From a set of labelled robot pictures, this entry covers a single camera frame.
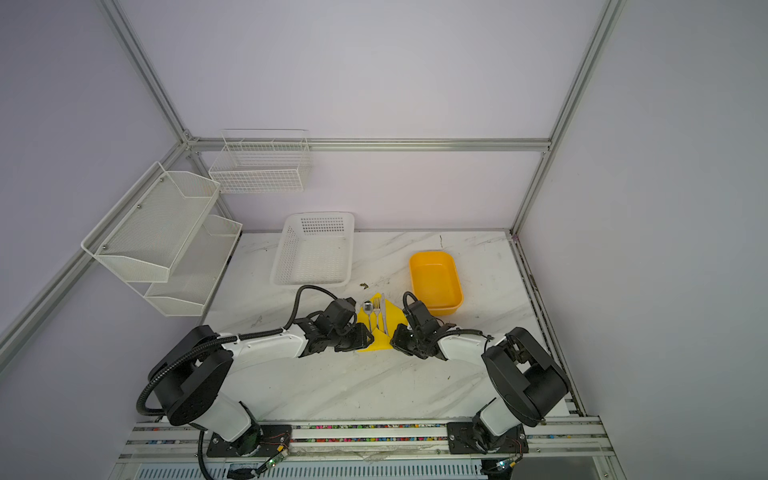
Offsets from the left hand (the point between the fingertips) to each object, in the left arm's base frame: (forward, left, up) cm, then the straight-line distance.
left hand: (370, 341), depth 86 cm
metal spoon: (+13, +1, -2) cm, 13 cm away
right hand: (+1, -5, -2) cm, 6 cm away
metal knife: (+10, -4, -4) cm, 12 cm away
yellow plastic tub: (+25, -23, -5) cm, 34 cm away
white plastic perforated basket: (+41, +25, -6) cm, 49 cm away
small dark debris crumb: (+23, +3, -4) cm, 23 cm away
